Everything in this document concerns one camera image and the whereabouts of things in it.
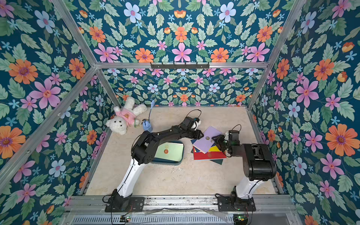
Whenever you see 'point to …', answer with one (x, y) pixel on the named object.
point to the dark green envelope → (219, 161)
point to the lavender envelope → (204, 143)
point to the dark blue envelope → (192, 141)
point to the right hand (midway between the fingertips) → (213, 138)
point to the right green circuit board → (240, 219)
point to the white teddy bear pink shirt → (124, 117)
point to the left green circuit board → (123, 218)
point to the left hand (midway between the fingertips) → (203, 135)
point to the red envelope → (212, 155)
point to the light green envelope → (171, 151)
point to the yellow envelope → (214, 149)
